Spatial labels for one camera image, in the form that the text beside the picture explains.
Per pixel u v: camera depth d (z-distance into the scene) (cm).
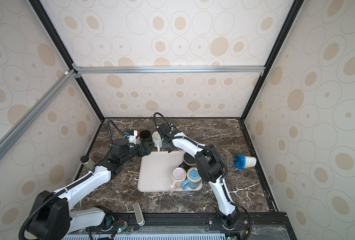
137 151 73
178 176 78
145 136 96
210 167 56
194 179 78
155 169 92
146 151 74
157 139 99
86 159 87
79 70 90
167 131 77
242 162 89
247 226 73
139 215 73
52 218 40
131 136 74
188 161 83
